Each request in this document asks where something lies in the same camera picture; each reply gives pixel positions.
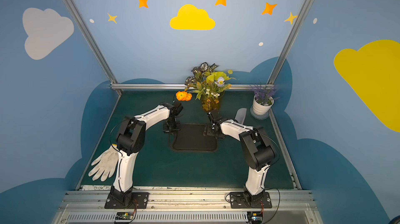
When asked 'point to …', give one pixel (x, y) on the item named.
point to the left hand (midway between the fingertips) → (176, 131)
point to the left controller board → (124, 216)
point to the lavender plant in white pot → (263, 100)
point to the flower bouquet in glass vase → (209, 83)
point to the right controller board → (255, 217)
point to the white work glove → (105, 164)
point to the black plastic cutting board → (191, 138)
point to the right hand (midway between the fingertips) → (213, 131)
